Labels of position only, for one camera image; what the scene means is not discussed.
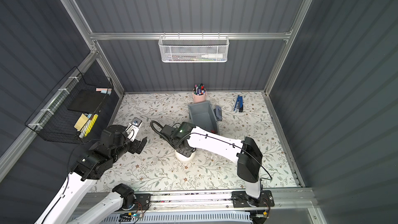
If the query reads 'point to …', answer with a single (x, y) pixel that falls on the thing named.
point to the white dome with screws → (184, 158)
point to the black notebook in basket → (86, 101)
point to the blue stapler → (239, 104)
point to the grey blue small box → (218, 113)
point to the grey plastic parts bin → (202, 115)
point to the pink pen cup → (199, 93)
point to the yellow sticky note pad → (81, 122)
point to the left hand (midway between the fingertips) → (135, 133)
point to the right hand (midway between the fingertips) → (189, 147)
